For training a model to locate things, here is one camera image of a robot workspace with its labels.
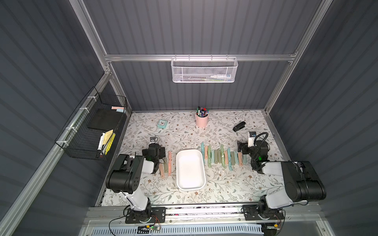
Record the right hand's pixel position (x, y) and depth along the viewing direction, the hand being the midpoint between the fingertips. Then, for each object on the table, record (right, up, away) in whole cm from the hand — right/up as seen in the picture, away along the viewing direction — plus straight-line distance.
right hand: (248, 140), depth 93 cm
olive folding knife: (-10, -11, 0) cm, 15 cm away
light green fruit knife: (-16, -9, +1) cm, 19 cm away
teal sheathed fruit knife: (-8, -11, 0) cm, 13 cm away
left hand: (-63, -6, +3) cm, 63 cm away
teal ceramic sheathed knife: (-12, -12, 0) cm, 17 cm away
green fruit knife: (-25, -11, +1) cm, 27 cm away
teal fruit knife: (-29, -8, +3) cm, 30 cm away
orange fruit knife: (-27, -8, +3) cm, 28 cm away
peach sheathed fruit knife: (-55, -18, -5) cm, 57 cm away
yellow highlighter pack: (-71, +2, -32) cm, 78 cm away
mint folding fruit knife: (-2, -11, 0) cm, 11 cm away
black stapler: (-1, +9, +14) cm, 17 cm away
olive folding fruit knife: (-21, -10, +1) cm, 23 cm away
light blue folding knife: (-23, -10, +1) cm, 25 cm away
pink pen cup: (-29, +13, +14) cm, 35 cm away
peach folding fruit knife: (-14, -11, 0) cm, 18 cm away
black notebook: (-84, +13, -13) cm, 86 cm away
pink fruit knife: (-50, -14, -1) cm, 52 cm away
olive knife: (-53, -12, 0) cm, 55 cm away
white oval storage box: (-37, -18, -7) cm, 41 cm away
